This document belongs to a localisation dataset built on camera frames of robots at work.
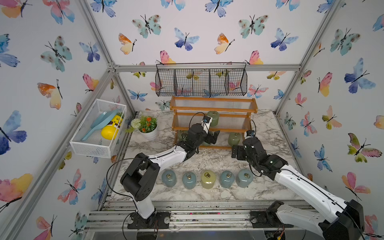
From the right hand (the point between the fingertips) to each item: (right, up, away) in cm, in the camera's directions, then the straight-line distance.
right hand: (241, 146), depth 79 cm
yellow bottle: (-63, +8, -9) cm, 65 cm away
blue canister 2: (-7, -17, +1) cm, 19 cm away
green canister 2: (-30, +6, -10) cm, 32 cm away
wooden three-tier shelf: (+3, +18, +38) cm, 43 cm away
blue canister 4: (+2, -16, 0) cm, 16 cm away
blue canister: (-27, -18, 0) cm, 33 cm away
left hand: (-14, +10, +6) cm, 18 cm away
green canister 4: (0, +3, +16) cm, 16 cm away
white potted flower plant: (-55, +11, +16) cm, 58 cm away
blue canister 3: (-38, -17, 0) cm, 41 cm away
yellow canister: (-17, -17, 0) cm, 24 cm away
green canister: (-12, +17, +10) cm, 23 cm away
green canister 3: (-17, -1, +21) cm, 27 cm away
